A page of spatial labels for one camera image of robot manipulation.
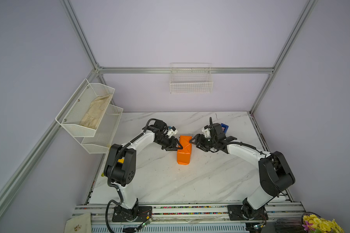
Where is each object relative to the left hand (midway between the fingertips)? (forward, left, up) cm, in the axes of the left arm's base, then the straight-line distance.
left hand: (179, 149), depth 85 cm
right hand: (+4, -7, +1) cm, 8 cm away
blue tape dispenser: (+21, -33, -5) cm, 39 cm away
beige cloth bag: (-36, +48, -12) cm, 61 cm away
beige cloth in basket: (+13, +47, +18) cm, 52 cm away
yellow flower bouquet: (-38, -48, +13) cm, 63 cm away
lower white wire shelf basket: (+7, +49, -1) cm, 49 cm away
